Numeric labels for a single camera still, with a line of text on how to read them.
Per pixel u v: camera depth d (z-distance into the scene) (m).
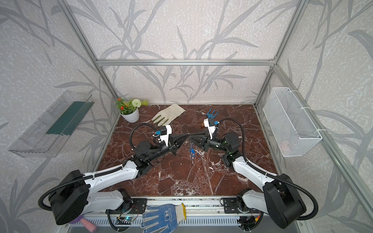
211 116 1.12
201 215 0.72
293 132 0.62
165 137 0.60
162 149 0.62
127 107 0.99
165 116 1.12
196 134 0.67
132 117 1.04
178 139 0.64
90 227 0.67
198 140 0.69
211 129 0.64
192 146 0.72
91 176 0.45
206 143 0.63
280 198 0.41
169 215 0.71
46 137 0.64
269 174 0.46
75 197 0.41
